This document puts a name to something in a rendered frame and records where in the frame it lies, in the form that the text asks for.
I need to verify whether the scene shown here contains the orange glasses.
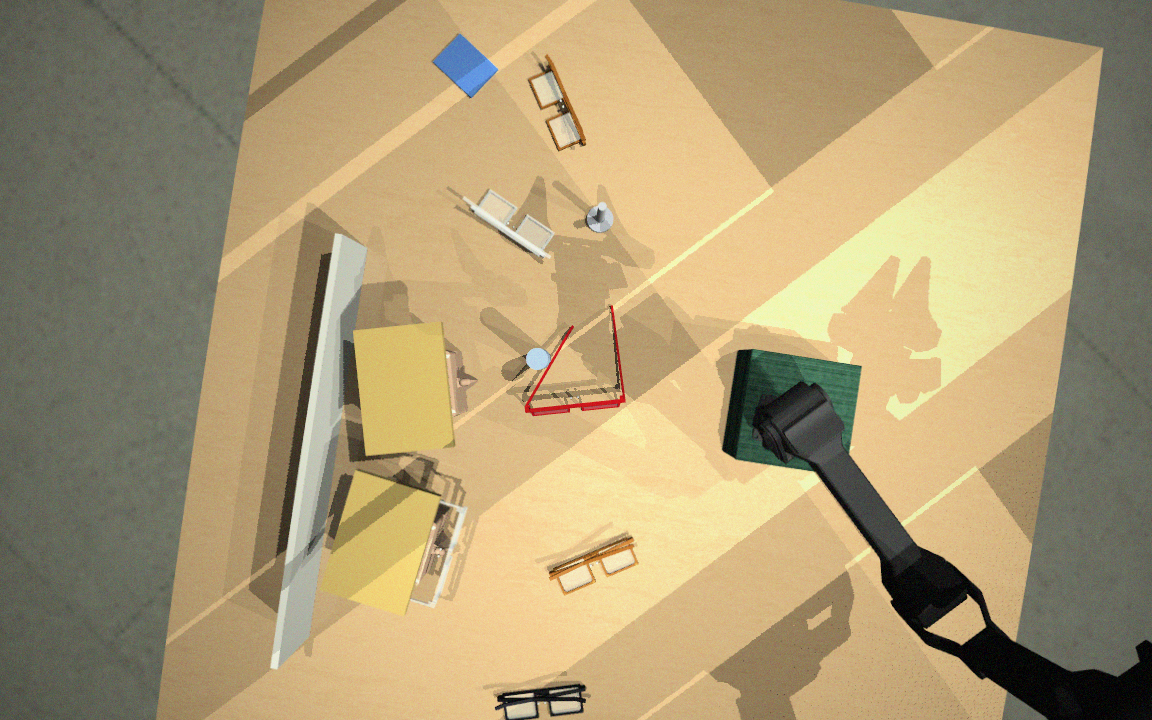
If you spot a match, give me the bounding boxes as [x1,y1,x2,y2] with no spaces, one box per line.
[550,537,639,594]

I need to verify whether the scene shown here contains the black glasses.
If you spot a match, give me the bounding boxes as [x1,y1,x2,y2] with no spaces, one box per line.
[495,684,586,720]

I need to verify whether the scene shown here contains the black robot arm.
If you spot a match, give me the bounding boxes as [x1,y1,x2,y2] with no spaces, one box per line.
[752,381,1152,720]

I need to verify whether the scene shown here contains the brown rectangular glasses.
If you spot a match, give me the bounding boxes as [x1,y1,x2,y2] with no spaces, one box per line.
[528,55,586,151]

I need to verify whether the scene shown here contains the blue pyramid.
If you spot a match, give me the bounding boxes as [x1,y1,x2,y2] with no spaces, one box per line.
[433,35,499,98]

